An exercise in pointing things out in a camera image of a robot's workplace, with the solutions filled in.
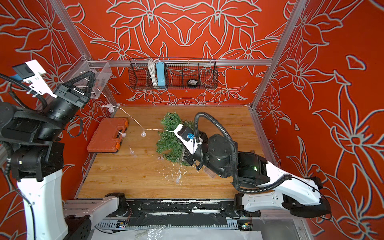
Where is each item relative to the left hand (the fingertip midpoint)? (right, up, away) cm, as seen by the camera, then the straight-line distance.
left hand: (94, 72), depth 40 cm
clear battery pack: (+38, -44, +43) cm, 73 cm away
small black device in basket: (+28, +11, +56) cm, 63 cm away
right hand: (+21, -18, +8) cm, 29 cm away
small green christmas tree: (+15, -26, +36) cm, 47 cm away
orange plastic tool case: (-27, -24, +55) cm, 66 cm away
